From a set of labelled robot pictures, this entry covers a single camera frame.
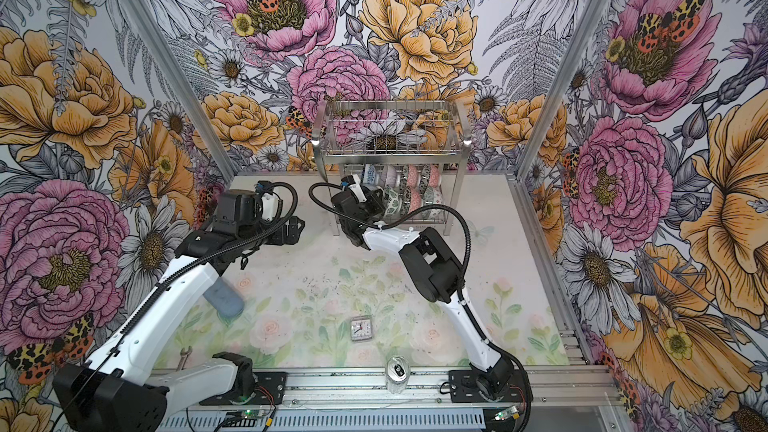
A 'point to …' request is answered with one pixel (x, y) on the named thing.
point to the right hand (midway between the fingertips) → (382, 196)
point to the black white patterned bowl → (414, 199)
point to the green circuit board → (253, 414)
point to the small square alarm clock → (361, 328)
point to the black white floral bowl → (425, 175)
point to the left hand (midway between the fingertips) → (285, 232)
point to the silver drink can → (397, 374)
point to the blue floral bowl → (369, 174)
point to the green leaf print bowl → (393, 203)
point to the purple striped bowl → (389, 175)
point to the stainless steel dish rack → (410, 152)
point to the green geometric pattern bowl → (432, 196)
